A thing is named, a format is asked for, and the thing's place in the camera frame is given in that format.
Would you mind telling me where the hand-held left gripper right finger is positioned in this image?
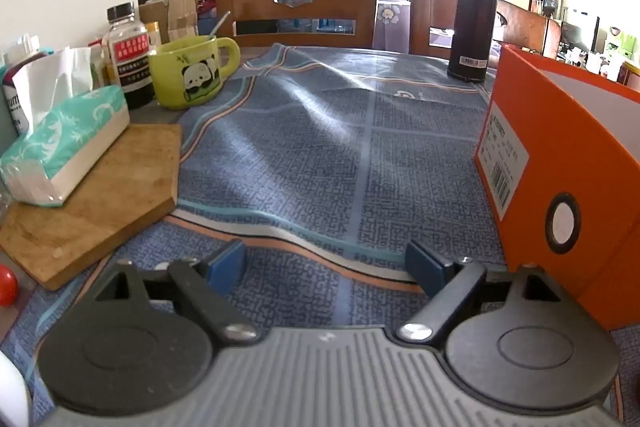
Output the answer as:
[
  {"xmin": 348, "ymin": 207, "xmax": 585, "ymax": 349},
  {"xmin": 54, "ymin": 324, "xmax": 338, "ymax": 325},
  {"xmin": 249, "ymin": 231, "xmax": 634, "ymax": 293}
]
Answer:
[{"xmin": 395, "ymin": 239, "xmax": 568, "ymax": 344}]

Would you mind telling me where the green cardboard box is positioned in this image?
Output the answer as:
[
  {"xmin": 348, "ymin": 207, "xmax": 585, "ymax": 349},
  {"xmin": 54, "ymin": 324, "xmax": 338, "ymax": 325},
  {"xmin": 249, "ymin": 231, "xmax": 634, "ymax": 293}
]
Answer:
[{"xmin": 607, "ymin": 29, "xmax": 640, "ymax": 58}]

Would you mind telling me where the metal spoon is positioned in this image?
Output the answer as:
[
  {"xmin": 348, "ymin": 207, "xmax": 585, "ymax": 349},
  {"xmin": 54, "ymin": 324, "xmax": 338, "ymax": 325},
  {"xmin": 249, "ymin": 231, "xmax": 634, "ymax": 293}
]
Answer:
[{"xmin": 207, "ymin": 11, "xmax": 232, "ymax": 42}]

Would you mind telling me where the red apple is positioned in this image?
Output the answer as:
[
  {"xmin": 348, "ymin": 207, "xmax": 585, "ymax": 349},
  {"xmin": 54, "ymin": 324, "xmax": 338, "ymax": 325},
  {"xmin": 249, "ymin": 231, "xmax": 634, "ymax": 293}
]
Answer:
[{"xmin": 0, "ymin": 264, "xmax": 20, "ymax": 307}]

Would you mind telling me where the dark bottle white label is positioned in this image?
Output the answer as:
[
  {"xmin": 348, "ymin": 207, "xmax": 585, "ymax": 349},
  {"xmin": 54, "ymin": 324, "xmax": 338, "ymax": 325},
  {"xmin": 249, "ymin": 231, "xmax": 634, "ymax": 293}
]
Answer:
[{"xmin": 0, "ymin": 49, "xmax": 33, "ymax": 138}]

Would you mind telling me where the glass bottle black cap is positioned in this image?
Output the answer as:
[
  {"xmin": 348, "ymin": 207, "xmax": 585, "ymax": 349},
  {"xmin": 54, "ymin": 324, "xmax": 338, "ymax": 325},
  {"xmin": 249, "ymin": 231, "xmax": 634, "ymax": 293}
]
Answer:
[{"xmin": 106, "ymin": 3, "xmax": 156, "ymax": 110}]

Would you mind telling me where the wooden cutting board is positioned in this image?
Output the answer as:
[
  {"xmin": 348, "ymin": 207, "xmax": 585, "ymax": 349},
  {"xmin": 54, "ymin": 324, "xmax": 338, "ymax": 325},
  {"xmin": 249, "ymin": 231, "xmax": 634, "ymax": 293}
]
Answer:
[{"xmin": 0, "ymin": 123, "xmax": 183, "ymax": 292}]

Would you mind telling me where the black television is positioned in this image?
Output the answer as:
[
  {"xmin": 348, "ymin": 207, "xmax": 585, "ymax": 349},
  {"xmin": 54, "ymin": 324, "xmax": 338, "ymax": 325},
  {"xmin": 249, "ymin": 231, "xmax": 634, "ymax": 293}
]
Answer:
[{"xmin": 562, "ymin": 9, "xmax": 601, "ymax": 52}]

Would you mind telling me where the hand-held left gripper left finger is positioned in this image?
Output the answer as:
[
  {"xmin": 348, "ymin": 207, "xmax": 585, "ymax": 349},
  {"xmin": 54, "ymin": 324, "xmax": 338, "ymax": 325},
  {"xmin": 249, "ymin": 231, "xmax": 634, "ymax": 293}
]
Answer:
[{"xmin": 92, "ymin": 238, "xmax": 261, "ymax": 349}]

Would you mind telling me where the blue patterned tablecloth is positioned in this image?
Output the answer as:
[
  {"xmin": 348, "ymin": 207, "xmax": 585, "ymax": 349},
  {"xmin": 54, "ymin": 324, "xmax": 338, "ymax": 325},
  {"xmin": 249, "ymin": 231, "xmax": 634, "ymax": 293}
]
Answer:
[{"xmin": 10, "ymin": 43, "xmax": 636, "ymax": 413}]

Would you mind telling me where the teal tissue box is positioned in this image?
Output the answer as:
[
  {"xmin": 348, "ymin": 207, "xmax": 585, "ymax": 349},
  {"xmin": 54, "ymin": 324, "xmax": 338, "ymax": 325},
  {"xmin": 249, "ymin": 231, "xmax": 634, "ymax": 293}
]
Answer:
[{"xmin": 0, "ymin": 47, "xmax": 132, "ymax": 208}]

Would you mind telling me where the orange cardboard box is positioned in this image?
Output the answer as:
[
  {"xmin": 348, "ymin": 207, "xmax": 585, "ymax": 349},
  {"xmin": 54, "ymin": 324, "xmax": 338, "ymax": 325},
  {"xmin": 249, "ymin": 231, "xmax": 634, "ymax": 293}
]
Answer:
[{"xmin": 472, "ymin": 43, "xmax": 640, "ymax": 332}]

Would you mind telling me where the green panda mug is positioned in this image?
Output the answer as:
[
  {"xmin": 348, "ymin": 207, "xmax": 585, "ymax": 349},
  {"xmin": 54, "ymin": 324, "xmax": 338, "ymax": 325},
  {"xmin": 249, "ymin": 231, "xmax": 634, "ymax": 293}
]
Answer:
[{"xmin": 148, "ymin": 37, "xmax": 242, "ymax": 110}]

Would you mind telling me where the dark thermos flask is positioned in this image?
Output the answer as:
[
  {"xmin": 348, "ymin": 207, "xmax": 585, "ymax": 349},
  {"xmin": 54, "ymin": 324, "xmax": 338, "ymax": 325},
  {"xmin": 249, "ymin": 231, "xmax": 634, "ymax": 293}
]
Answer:
[{"xmin": 446, "ymin": 0, "xmax": 502, "ymax": 84}]

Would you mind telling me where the brown wooden chair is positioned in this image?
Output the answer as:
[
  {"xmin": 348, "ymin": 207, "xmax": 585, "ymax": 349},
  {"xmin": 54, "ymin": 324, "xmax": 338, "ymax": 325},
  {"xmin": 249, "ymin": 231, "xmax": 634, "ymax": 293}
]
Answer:
[
  {"xmin": 495, "ymin": 0, "xmax": 563, "ymax": 60},
  {"xmin": 216, "ymin": 0, "xmax": 378, "ymax": 50},
  {"xmin": 410, "ymin": 0, "xmax": 459, "ymax": 60}
]

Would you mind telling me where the white rounded object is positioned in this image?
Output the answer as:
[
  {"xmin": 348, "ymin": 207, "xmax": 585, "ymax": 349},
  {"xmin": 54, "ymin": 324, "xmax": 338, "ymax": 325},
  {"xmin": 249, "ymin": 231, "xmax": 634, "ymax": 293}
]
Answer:
[{"xmin": 0, "ymin": 352, "xmax": 32, "ymax": 427}]

